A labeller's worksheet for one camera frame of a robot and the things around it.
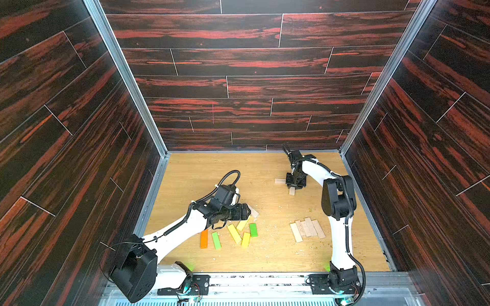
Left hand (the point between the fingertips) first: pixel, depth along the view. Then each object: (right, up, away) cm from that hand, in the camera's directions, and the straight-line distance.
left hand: (245, 213), depth 82 cm
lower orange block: (-19, -13, +4) cm, 24 cm away
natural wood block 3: (+26, -8, +6) cm, 28 cm away
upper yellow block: (-2, -7, +6) cm, 9 cm away
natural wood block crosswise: (+20, +13, +23) cm, 33 cm away
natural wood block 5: (+30, -9, +4) cm, 32 cm away
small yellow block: (0, -13, +2) cm, 13 cm away
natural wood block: (+4, -2, +10) cm, 11 cm away
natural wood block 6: (+34, -9, +5) cm, 36 cm away
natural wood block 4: (+28, -7, +6) cm, 29 cm away
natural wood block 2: (+25, +8, +18) cm, 32 cm away
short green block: (+4, -10, +6) cm, 12 cm away
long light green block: (-13, -13, +2) cm, 19 cm away
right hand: (+28, +10, +22) cm, 37 cm away
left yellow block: (-5, -10, +4) cm, 12 cm away
